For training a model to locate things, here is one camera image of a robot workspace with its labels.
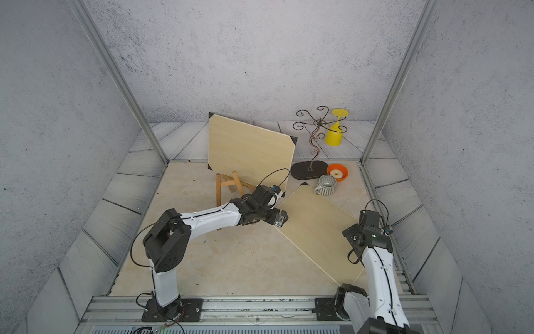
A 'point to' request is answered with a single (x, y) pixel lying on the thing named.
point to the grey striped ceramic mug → (327, 185)
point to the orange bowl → (338, 171)
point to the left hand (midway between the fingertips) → (283, 216)
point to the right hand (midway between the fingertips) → (358, 241)
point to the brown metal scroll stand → (310, 170)
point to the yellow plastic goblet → (334, 136)
